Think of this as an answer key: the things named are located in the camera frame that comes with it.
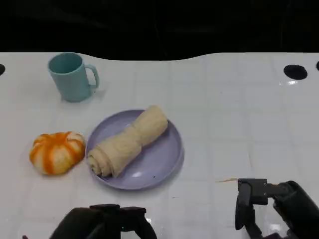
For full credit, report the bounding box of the lilac plate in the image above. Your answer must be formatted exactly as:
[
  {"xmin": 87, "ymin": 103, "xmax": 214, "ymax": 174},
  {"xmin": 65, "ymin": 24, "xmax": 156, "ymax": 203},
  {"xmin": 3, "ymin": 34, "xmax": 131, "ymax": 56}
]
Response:
[{"xmin": 86, "ymin": 109, "xmax": 185, "ymax": 191}]

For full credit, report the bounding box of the orange and white bread roll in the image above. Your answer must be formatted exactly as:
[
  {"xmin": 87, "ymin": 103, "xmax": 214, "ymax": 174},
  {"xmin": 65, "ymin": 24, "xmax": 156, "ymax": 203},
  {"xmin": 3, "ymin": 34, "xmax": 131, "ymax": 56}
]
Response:
[{"xmin": 29, "ymin": 131, "xmax": 86, "ymax": 176}]

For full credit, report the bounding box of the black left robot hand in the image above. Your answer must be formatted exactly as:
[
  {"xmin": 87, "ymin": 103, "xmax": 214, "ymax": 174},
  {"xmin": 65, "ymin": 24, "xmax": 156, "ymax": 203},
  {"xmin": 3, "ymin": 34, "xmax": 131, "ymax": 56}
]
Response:
[{"xmin": 49, "ymin": 204, "xmax": 157, "ymax": 239}]

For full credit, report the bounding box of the beige towel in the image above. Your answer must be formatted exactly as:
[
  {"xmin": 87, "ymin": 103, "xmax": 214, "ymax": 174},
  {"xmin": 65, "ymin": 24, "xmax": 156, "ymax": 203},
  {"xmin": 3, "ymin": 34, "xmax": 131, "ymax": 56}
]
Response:
[{"xmin": 86, "ymin": 105, "xmax": 168, "ymax": 178}]

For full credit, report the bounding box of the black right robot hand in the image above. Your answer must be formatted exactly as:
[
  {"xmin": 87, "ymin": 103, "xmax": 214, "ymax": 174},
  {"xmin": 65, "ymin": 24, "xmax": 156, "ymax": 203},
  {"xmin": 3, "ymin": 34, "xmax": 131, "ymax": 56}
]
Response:
[{"xmin": 235, "ymin": 178, "xmax": 319, "ymax": 239}]

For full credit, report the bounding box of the pale green mug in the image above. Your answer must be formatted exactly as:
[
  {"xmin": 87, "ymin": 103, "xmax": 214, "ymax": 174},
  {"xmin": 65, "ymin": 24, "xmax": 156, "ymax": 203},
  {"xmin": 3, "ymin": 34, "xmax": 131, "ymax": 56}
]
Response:
[{"xmin": 47, "ymin": 52, "xmax": 100, "ymax": 103}]

